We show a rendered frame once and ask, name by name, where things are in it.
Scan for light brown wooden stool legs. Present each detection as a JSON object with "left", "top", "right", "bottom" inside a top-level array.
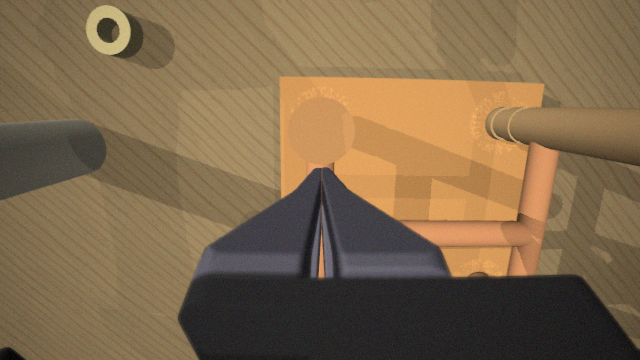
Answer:
[{"left": 288, "top": 97, "right": 640, "bottom": 276}]

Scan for beige short cylinder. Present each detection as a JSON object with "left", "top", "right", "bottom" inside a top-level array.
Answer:
[{"left": 86, "top": 5, "right": 143, "bottom": 58}]

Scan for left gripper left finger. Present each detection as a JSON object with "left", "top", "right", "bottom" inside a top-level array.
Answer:
[{"left": 192, "top": 168, "right": 322, "bottom": 280}]

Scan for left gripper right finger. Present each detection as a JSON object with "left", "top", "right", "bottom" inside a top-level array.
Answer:
[{"left": 322, "top": 167, "right": 452, "bottom": 278}]

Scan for tall beige cylinder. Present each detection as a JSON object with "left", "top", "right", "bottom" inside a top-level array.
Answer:
[{"left": 0, "top": 119, "right": 107, "bottom": 200}]

